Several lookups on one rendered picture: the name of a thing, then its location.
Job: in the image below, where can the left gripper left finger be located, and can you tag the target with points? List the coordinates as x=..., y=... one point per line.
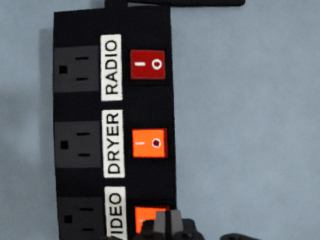
x=160, y=231

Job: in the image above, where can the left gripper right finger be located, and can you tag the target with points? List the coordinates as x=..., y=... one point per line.
x=179, y=229

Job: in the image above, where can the black power strip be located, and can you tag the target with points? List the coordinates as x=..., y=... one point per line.
x=113, y=116

